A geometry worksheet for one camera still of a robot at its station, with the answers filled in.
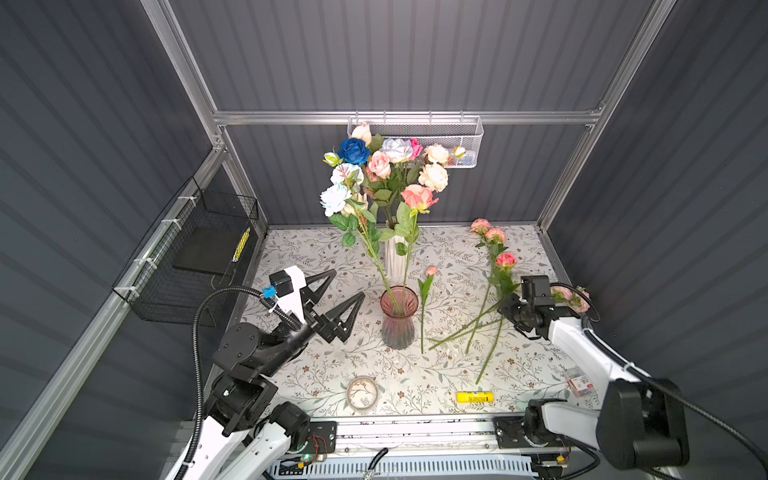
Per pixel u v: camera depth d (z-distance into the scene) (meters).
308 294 0.46
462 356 0.87
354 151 0.70
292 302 0.46
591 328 0.99
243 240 0.80
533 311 0.66
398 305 0.79
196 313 0.46
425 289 1.02
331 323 0.46
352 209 0.67
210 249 0.75
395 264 1.13
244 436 0.45
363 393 0.81
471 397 0.77
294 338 0.49
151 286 0.65
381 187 0.79
